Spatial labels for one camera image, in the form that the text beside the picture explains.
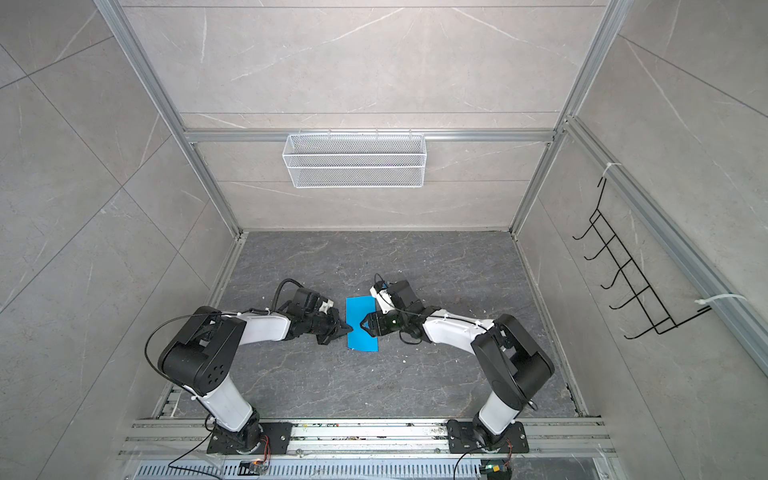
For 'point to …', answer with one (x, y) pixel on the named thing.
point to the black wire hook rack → (630, 274)
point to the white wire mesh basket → (355, 160)
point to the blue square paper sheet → (358, 309)
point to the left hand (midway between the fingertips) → (354, 322)
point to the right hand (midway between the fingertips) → (369, 320)
